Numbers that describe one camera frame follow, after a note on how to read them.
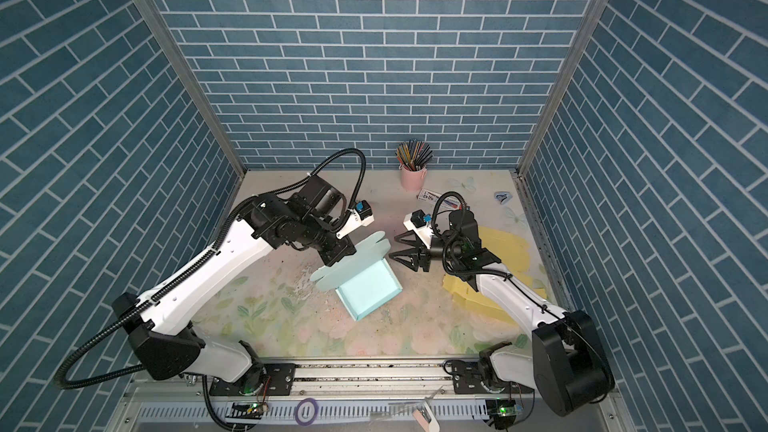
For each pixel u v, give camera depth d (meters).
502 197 1.11
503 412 0.70
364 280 0.82
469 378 0.74
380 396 0.73
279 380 0.73
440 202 0.63
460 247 0.64
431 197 1.12
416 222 0.67
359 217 0.61
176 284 0.41
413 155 1.11
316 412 0.69
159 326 0.39
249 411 0.71
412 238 0.76
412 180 1.11
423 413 0.68
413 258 0.69
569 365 0.41
